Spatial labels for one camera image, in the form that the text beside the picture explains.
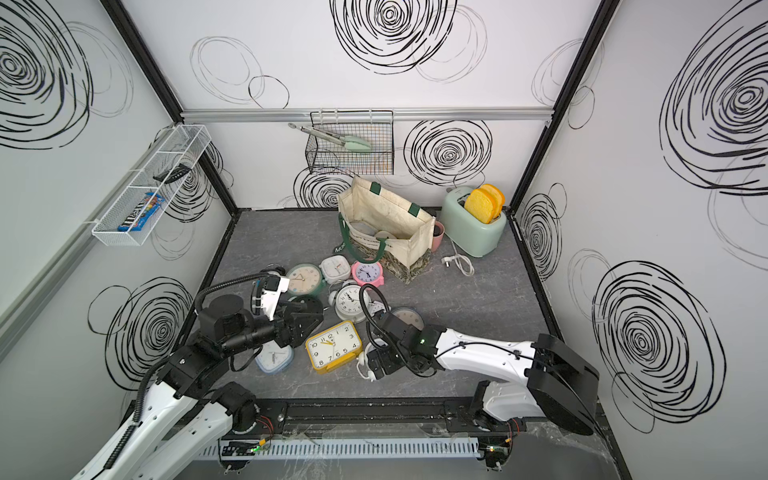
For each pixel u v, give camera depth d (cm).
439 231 99
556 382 41
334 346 83
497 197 94
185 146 92
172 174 77
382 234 107
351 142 92
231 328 54
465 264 97
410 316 89
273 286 61
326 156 108
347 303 91
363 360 81
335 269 99
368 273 99
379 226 111
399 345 61
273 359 80
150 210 72
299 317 59
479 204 96
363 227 115
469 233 98
